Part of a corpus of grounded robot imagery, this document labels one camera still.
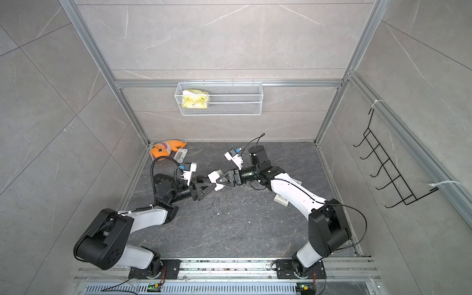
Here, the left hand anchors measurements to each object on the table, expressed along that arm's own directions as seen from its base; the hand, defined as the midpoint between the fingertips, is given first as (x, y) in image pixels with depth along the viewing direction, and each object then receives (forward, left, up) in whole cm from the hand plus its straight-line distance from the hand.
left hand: (216, 182), depth 73 cm
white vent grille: (-33, +11, -24) cm, 42 cm away
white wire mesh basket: (+51, -4, +6) cm, 51 cm away
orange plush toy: (+35, +34, -17) cm, 51 cm away
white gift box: (0, +1, +4) cm, 4 cm away
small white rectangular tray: (+34, +27, -22) cm, 49 cm away
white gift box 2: (+1, -30, -21) cm, 37 cm away
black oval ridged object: (+15, +32, -20) cm, 40 cm away
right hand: (0, -2, 0) cm, 2 cm away
